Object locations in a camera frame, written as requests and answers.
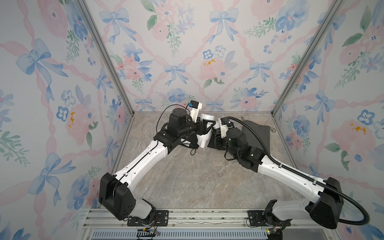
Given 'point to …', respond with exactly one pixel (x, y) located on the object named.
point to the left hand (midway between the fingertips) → (211, 120)
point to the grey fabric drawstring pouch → (257, 135)
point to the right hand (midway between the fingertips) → (209, 124)
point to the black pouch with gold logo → (190, 141)
